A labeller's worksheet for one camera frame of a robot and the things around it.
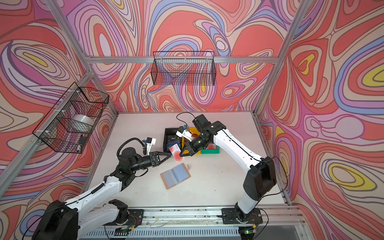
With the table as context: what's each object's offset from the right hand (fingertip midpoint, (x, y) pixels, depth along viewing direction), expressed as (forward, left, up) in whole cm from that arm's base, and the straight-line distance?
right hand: (184, 157), depth 73 cm
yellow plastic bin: (+7, -6, +11) cm, 14 cm away
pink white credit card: (+2, +4, +3) cm, 5 cm away
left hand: (0, +7, +1) cm, 7 cm away
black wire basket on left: (+14, +58, +10) cm, 61 cm away
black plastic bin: (+19, +14, -17) cm, 29 cm away
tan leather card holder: (-1, +7, -20) cm, 21 cm away
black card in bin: (+24, +9, -18) cm, 31 cm away
